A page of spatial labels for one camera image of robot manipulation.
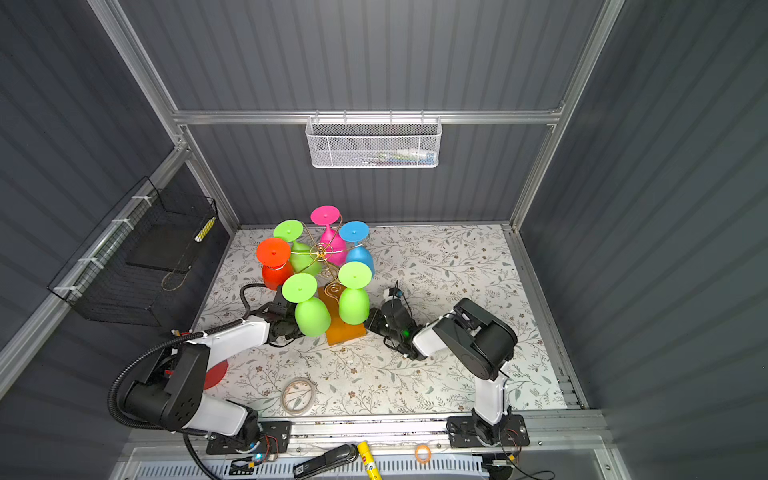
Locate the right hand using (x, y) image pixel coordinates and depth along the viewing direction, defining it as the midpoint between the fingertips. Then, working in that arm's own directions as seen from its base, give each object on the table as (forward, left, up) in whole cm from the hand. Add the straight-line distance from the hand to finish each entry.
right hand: (364, 315), depth 92 cm
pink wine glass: (+13, +8, +30) cm, 34 cm away
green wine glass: (+6, +15, +21) cm, 26 cm away
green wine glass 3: (-7, 0, +20) cm, 21 cm away
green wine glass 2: (-11, +10, +21) cm, 25 cm away
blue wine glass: (+7, 0, +30) cm, 31 cm away
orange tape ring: (-36, -18, -3) cm, 40 cm away
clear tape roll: (-22, +17, -4) cm, 28 cm away
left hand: (-3, +13, -2) cm, 13 cm away
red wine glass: (-1, +18, +31) cm, 36 cm away
